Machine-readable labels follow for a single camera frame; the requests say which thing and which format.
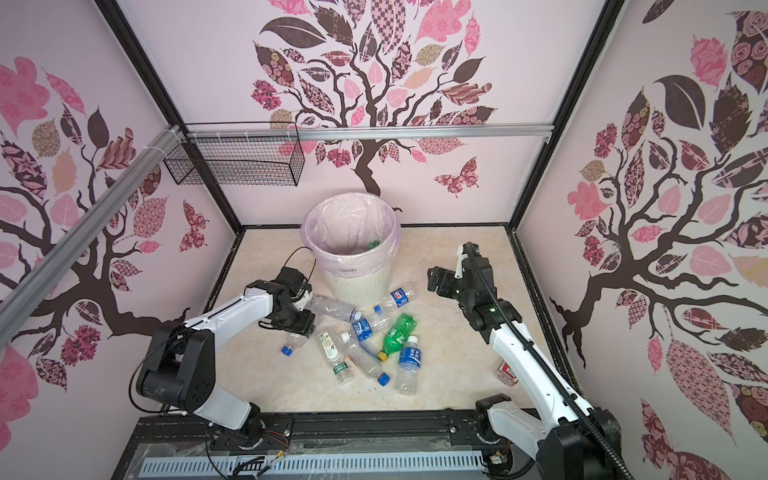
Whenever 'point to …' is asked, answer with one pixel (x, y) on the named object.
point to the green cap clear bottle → (330, 349)
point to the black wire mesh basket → (242, 161)
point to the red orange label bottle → (506, 374)
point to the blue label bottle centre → (363, 333)
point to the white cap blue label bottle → (409, 367)
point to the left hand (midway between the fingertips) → (300, 331)
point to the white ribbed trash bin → (360, 291)
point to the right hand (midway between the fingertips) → (443, 270)
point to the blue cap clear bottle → (365, 361)
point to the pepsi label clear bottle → (398, 298)
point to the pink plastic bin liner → (351, 234)
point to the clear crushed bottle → (329, 306)
